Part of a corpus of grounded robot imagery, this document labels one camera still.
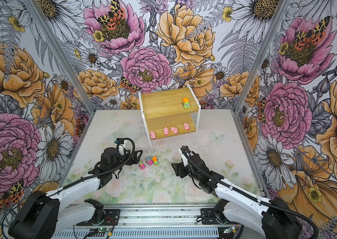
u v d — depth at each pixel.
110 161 0.67
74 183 0.52
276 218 0.41
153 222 0.74
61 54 0.89
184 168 0.72
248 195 0.48
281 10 0.73
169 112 0.76
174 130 0.87
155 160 0.92
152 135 0.85
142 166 0.90
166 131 0.87
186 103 0.76
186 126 0.89
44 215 0.41
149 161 0.92
